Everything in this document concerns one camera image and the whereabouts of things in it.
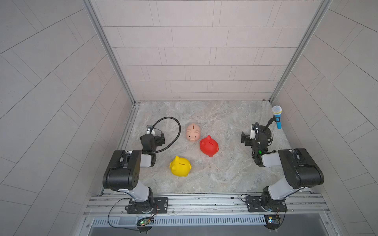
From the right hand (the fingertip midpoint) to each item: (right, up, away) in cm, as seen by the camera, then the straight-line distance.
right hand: (249, 130), depth 95 cm
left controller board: (-57, -37, -32) cm, 75 cm away
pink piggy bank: (-37, -1, -6) cm, 37 cm away
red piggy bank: (-27, -8, -12) cm, 31 cm away
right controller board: (+1, -39, -27) cm, 48 cm away
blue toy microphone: (+10, +13, -15) cm, 22 cm away
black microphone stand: (+11, 0, +1) cm, 11 cm away
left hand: (-61, 0, 0) cm, 61 cm away
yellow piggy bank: (-43, -17, -19) cm, 50 cm away
